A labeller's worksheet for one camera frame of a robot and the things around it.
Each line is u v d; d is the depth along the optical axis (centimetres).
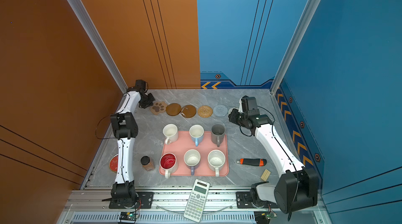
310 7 78
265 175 79
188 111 108
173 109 109
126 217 71
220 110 108
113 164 81
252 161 85
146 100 98
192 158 86
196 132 93
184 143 96
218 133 92
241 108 66
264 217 70
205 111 108
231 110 108
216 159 85
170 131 91
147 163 76
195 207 71
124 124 70
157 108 109
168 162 83
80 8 79
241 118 68
